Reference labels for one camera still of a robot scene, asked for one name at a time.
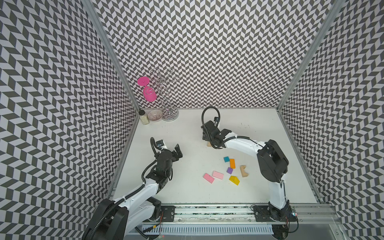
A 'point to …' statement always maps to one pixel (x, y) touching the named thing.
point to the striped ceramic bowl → (154, 114)
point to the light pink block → (218, 175)
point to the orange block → (232, 164)
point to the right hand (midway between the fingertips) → (211, 137)
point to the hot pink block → (208, 178)
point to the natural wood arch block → (243, 173)
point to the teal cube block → (226, 159)
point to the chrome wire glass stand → (170, 113)
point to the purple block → (229, 170)
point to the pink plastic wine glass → (149, 93)
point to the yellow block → (235, 180)
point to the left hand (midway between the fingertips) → (172, 147)
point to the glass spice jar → (143, 118)
